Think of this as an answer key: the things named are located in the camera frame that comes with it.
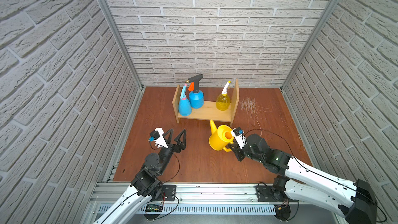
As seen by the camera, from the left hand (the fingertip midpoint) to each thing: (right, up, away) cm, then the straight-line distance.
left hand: (178, 127), depth 72 cm
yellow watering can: (+20, -5, +1) cm, 21 cm away
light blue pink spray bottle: (+1, +8, +18) cm, 19 cm away
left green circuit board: (-12, -39, 0) cm, 41 cm away
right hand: (+24, -11, +4) cm, 27 cm away
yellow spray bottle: (+24, +12, +20) cm, 33 cm away
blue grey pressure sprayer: (+7, +15, +21) cm, 26 cm away
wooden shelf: (+15, +5, +26) cm, 31 cm away
